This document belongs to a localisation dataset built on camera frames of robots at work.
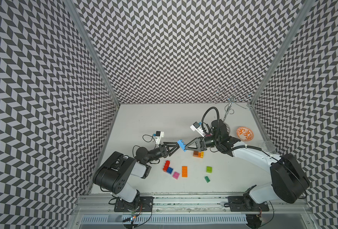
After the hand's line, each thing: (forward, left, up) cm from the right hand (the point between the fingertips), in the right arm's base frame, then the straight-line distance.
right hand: (187, 150), depth 71 cm
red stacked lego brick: (-2, +12, -16) cm, 20 cm away
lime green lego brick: (-4, -14, -18) cm, 23 cm away
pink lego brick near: (-7, +6, -17) cm, 20 cm away
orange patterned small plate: (+20, -42, -17) cm, 49 cm away
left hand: (+3, +4, -2) cm, 5 cm away
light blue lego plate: (+2, +2, +3) cm, 4 cm away
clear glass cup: (+12, -56, -21) cm, 61 cm away
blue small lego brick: (-4, +10, -18) cm, 20 cm away
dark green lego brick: (-9, -12, -19) cm, 24 cm away
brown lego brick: (+6, -7, -17) cm, 20 cm away
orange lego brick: (+5, -9, -16) cm, 19 cm away
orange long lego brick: (-5, +1, -18) cm, 19 cm away
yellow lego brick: (+6, -10, -16) cm, 20 cm away
